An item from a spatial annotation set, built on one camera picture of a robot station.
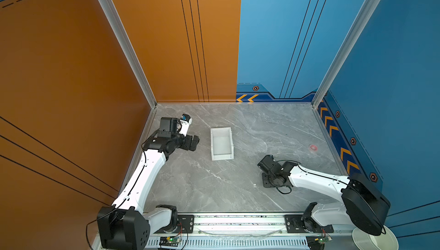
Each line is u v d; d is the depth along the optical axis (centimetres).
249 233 72
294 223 72
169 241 71
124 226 38
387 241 63
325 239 69
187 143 71
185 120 71
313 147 98
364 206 41
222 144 97
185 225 73
